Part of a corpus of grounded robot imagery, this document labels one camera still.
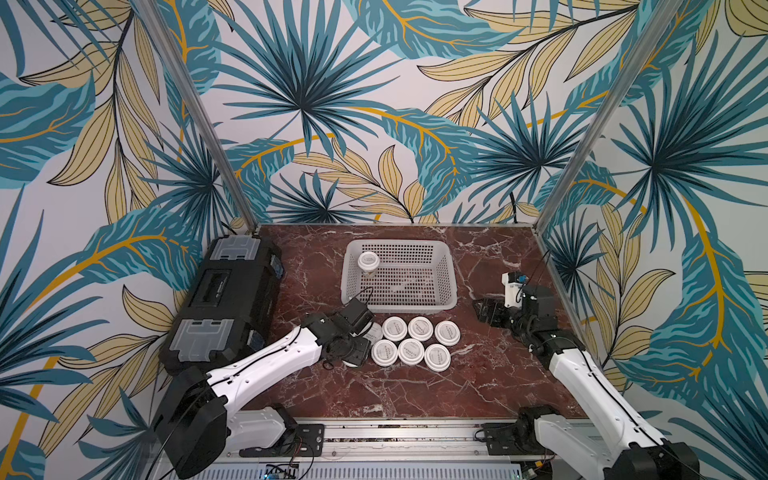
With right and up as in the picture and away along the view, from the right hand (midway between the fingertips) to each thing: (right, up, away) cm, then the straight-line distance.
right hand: (486, 302), depth 83 cm
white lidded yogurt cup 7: (-28, -13, -2) cm, 32 cm away
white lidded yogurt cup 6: (-14, -15, -2) cm, 20 cm away
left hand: (-37, -14, -3) cm, 39 cm away
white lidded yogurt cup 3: (-21, -13, -1) cm, 25 cm away
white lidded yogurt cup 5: (-11, -9, +2) cm, 14 cm away
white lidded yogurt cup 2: (-26, -8, +2) cm, 27 cm away
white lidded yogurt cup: (-34, +11, +15) cm, 39 cm away
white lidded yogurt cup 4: (-18, -8, +3) cm, 20 cm away
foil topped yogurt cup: (-31, -9, +2) cm, 33 cm away
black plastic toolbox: (-68, 0, -7) cm, 68 cm away
